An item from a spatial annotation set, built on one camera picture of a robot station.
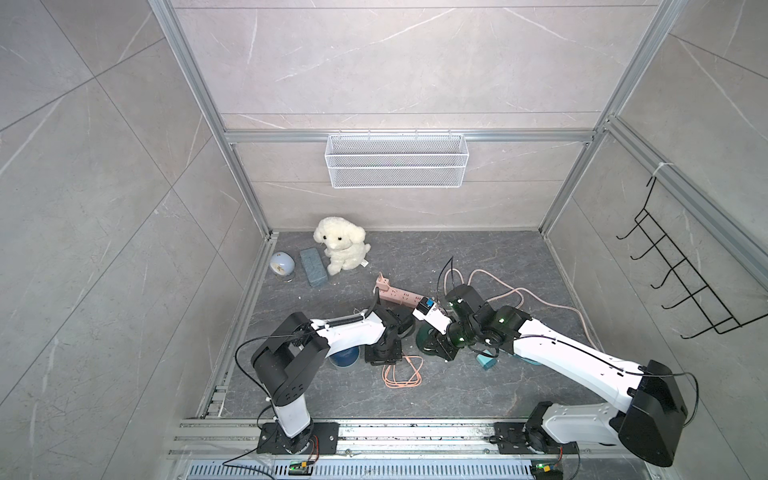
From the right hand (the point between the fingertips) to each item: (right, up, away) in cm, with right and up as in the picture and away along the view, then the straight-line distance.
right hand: (426, 344), depth 76 cm
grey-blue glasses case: (-36, +19, +28) cm, 50 cm away
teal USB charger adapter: (+18, -8, +8) cm, 21 cm away
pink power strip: (-7, +11, +23) cm, 26 cm away
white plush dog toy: (-24, +27, +20) cm, 42 cm away
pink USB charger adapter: (-12, +15, +20) cm, 28 cm away
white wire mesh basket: (-7, +56, +25) cm, 61 cm away
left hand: (-9, -8, +11) cm, 16 cm away
